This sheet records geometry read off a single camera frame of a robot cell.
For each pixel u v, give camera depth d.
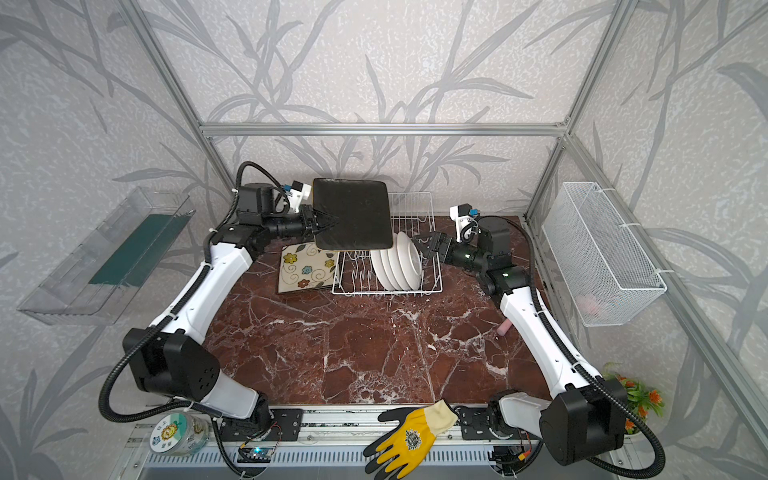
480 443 0.71
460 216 0.68
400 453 0.69
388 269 0.87
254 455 0.72
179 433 0.65
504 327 0.89
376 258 0.87
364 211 0.79
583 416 0.38
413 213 1.19
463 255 0.65
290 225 0.66
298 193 0.72
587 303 0.73
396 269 0.87
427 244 0.65
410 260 0.90
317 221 0.69
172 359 0.42
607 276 0.61
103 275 0.65
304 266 1.03
